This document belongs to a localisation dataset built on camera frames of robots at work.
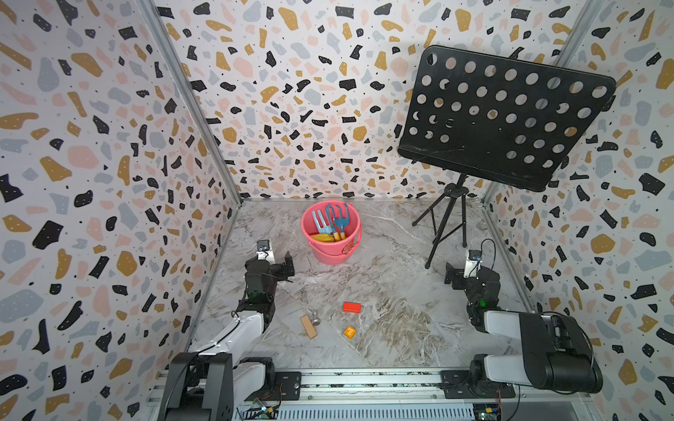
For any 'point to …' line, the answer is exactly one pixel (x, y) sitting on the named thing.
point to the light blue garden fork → (328, 228)
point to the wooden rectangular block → (309, 326)
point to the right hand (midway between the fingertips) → (464, 263)
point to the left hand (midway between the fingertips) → (275, 253)
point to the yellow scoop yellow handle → (324, 238)
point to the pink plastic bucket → (338, 253)
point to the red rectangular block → (352, 307)
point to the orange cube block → (349, 331)
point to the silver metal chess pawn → (316, 321)
